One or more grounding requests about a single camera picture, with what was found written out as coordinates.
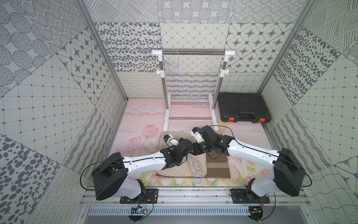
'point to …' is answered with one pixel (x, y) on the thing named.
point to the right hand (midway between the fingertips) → (191, 151)
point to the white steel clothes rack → (212, 98)
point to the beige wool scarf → (187, 169)
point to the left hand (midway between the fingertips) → (188, 135)
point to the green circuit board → (141, 210)
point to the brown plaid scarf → (217, 166)
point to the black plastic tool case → (243, 107)
